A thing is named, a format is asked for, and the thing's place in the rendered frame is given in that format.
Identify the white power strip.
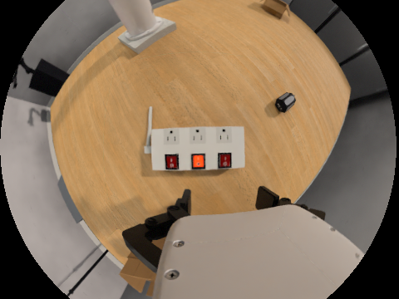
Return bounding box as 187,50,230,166
144,106,245,170

